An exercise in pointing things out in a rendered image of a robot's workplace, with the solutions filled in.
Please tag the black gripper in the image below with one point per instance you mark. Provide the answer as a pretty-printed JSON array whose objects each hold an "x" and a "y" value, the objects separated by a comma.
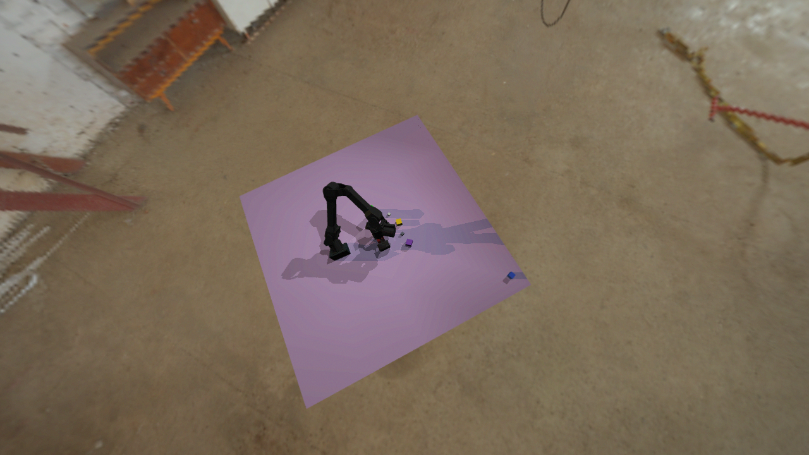
[{"x": 384, "y": 244}]

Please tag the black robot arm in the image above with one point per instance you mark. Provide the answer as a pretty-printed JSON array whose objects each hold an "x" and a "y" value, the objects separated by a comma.
[{"x": 373, "y": 215}]

